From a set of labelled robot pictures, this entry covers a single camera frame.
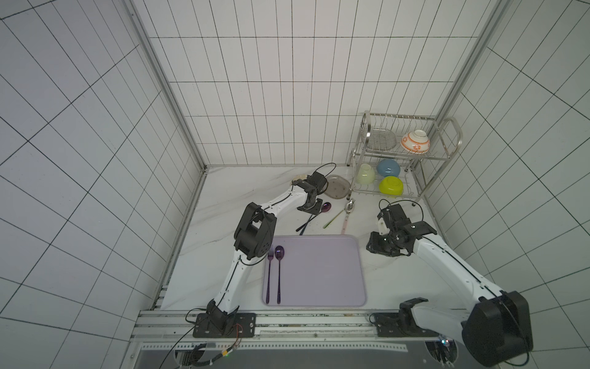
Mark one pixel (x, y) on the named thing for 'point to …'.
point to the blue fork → (306, 225)
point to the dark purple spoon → (325, 208)
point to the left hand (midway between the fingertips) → (308, 211)
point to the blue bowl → (387, 167)
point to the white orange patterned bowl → (416, 141)
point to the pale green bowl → (366, 174)
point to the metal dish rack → (401, 154)
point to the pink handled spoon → (348, 208)
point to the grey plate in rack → (381, 140)
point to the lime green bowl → (390, 186)
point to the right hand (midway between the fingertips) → (363, 246)
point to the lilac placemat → (315, 270)
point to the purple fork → (270, 254)
